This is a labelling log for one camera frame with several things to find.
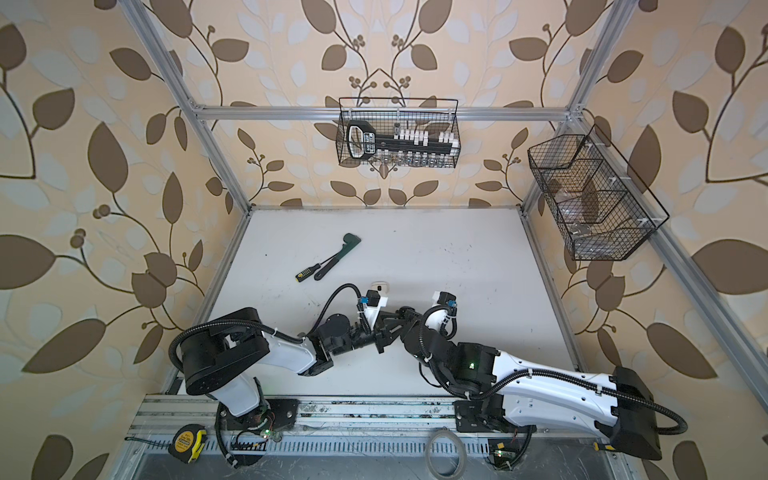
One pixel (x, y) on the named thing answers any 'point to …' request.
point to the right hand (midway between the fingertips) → (404, 319)
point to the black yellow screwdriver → (305, 274)
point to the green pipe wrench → (350, 241)
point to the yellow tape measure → (188, 442)
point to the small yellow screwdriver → (597, 446)
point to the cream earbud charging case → (384, 285)
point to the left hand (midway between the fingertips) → (410, 320)
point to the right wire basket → (604, 209)
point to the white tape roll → (462, 450)
